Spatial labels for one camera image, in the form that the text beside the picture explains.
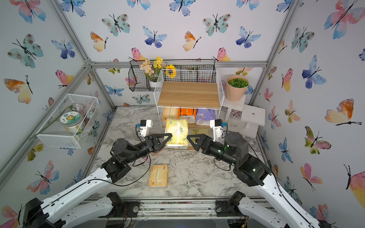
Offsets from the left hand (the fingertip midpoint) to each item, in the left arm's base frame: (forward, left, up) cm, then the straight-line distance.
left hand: (171, 137), depth 57 cm
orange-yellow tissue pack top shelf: (-4, +10, -32) cm, 34 cm away
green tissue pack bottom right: (+25, -20, -32) cm, 45 cm away
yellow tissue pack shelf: (+22, +3, -9) cm, 24 cm away
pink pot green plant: (+37, -36, -4) cm, 51 cm away
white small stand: (+29, -51, -22) cm, 63 cm away
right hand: (0, -9, 0) cm, 9 cm away
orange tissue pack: (+20, -7, -7) cm, 22 cm away
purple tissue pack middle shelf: (+19, -15, -9) cm, 26 cm away
